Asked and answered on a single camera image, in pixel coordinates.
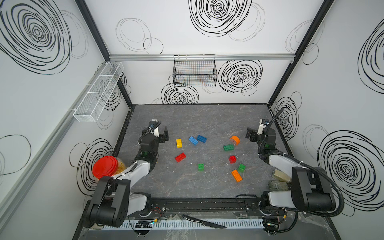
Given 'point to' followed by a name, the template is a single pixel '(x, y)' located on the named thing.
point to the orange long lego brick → (236, 175)
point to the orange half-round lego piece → (237, 139)
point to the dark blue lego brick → (201, 138)
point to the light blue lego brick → (193, 140)
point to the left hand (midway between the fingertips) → (157, 126)
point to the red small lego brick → (232, 159)
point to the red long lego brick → (180, 157)
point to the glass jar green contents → (274, 185)
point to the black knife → (203, 222)
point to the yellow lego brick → (179, 143)
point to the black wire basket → (197, 70)
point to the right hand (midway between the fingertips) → (256, 129)
